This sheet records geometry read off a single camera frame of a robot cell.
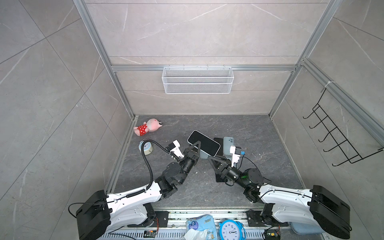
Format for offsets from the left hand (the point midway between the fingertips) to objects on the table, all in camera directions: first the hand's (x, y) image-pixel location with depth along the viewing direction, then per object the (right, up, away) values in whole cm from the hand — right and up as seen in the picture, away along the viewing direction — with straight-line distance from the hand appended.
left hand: (201, 140), depth 65 cm
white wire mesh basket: (-1, +38, +35) cm, 52 cm away
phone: (+3, -3, +2) cm, 5 cm away
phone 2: (+15, -4, +39) cm, 42 cm away
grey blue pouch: (+48, -42, +3) cm, 64 cm away
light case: (+21, -4, +38) cm, 44 cm away
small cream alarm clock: (-33, -8, +30) cm, 45 cm away
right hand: (+3, -8, 0) cm, 8 cm away
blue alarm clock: (+14, -43, +3) cm, 45 cm away
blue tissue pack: (0, -41, +2) cm, 41 cm away
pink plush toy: (-34, +7, +39) cm, 52 cm away
